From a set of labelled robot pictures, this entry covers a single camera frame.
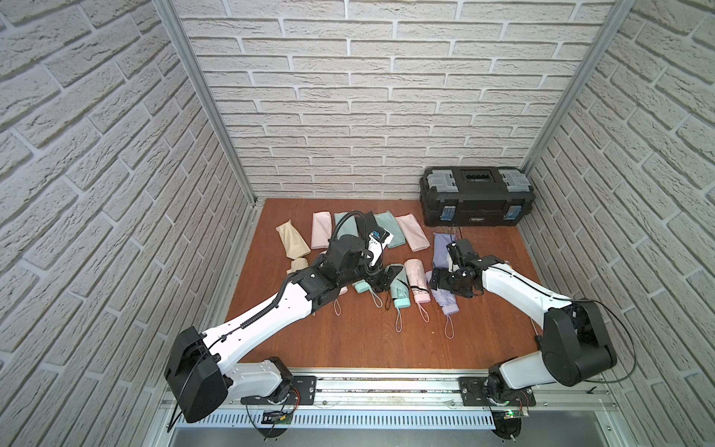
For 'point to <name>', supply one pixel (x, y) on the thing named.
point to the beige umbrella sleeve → (292, 242)
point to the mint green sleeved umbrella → (348, 225)
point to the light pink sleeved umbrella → (321, 229)
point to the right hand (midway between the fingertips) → (444, 285)
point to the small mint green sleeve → (389, 222)
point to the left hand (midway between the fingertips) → (392, 254)
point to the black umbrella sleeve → (366, 223)
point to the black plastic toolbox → (474, 196)
